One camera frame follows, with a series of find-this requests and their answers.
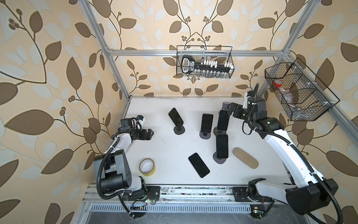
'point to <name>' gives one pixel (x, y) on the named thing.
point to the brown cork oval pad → (245, 158)
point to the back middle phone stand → (204, 135)
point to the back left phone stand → (179, 131)
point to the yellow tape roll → (147, 167)
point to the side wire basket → (303, 96)
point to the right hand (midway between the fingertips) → (235, 108)
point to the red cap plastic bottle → (278, 83)
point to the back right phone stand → (217, 132)
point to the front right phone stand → (218, 160)
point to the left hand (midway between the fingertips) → (143, 131)
